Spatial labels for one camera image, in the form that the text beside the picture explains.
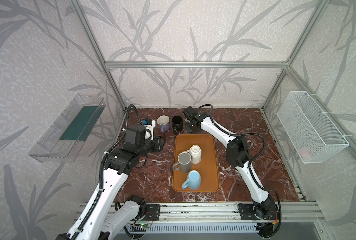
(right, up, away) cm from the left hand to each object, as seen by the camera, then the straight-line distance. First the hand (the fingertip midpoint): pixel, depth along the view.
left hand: (165, 135), depth 70 cm
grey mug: (+9, -15, +9) cm, 19 cm away
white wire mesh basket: (+62, 0, -9) cm, 63 cm away
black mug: (+3, +4, +32) cm, 33 cm away
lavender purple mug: (-7, +5, +36) cm, 37 cm away
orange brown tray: (+23, -22, +20) cm, 37 cm away
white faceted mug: (+15, -12, +14) cm, 24 cm away
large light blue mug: (+13, -24, +4) cm, 27 cm away
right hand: (+12, +4, +31) cm, 33 cm away
